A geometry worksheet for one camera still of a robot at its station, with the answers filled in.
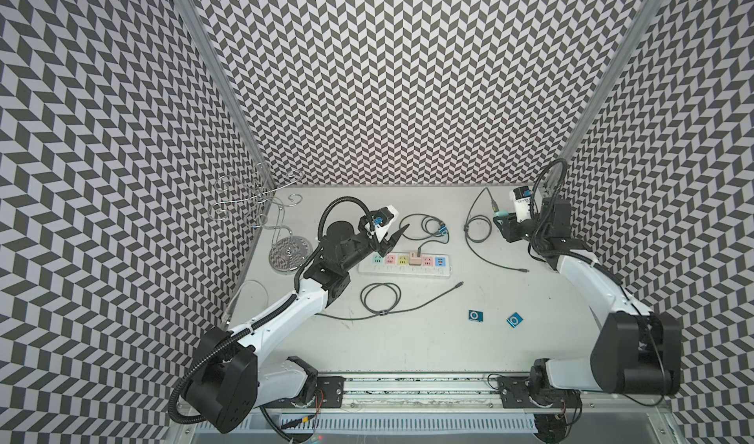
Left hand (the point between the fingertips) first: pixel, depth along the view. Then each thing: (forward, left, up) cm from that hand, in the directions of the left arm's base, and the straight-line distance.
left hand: (398, 217), depth 75 cm
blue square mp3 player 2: (-16, -23, -26) cm, 39 cm away
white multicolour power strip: (0, 0, -24) cm, 24 cm away
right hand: (+6, -31, -10) cm, 33 cm away
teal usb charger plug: (+6, -30, -6) cm, 31 cm away
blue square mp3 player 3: (-17, -34, -27) cm, 47 cm away
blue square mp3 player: (+12, -16, -22) cm, 30 cm away
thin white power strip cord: (-4, +47, -27) cm, 54 cm away
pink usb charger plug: (+1, -5, -23) cm, 23 cm away
